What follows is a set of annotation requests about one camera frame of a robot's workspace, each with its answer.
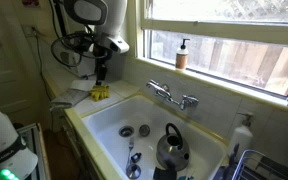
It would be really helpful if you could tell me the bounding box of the white pump dispenser bottle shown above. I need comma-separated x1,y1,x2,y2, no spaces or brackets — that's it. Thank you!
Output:
228,112,255,162

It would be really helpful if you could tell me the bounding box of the brown pump soap bottle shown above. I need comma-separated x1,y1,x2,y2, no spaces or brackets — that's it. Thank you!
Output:
174,38,191,72

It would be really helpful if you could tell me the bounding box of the metal robot stand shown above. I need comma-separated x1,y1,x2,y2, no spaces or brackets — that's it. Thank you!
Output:
16,122,51,180

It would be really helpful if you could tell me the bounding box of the metal fork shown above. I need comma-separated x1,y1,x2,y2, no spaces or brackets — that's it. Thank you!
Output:
126,136,136,168

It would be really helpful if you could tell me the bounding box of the chrome wall faucet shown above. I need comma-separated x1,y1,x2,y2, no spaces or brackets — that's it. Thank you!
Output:
145,79,200,111

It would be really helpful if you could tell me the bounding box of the metal sink drain opening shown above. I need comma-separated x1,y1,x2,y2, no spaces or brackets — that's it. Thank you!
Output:
118,125,135,138

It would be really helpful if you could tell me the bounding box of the grey folded cloth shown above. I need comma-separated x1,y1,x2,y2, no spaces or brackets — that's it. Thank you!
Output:
49,87,90,110

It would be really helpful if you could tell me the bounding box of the window with pale frame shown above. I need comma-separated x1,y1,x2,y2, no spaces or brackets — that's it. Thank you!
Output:
134,0,288,105

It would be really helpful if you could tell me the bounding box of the yellow rubber glove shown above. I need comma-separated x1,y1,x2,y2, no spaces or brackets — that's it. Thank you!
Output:
89,84,111,103

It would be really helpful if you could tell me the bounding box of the wire dish rack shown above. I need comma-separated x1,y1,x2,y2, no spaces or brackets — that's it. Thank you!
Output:
231,149,288,180

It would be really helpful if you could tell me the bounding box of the small black blue object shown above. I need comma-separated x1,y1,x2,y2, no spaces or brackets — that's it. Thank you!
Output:
130,152,143,164

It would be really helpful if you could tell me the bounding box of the white sink basin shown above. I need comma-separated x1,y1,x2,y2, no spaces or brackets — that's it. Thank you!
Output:
81,94,229,180

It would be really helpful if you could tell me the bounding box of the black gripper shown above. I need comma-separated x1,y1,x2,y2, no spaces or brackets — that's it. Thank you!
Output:
92,43,114,86

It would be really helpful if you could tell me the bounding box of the black sponge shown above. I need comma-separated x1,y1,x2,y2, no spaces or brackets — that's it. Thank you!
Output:
152,166,178,180

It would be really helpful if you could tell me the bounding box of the round metal drain plug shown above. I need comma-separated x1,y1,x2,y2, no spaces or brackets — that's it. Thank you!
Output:
138,124,151,137

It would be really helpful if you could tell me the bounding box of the white paper towel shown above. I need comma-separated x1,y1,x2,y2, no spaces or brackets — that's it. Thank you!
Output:
70,79,98,93

